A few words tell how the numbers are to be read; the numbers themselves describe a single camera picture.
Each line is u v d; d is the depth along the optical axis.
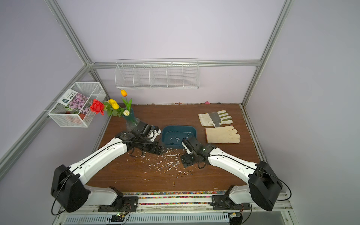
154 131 0.67
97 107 0.69
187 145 0.65
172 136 1.00
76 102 0.74
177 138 0.99
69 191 0.39
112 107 0.79
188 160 0.73
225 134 1.00
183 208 0.73
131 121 0.98
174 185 0.80
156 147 0.70
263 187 0.41
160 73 0.99
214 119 1.11
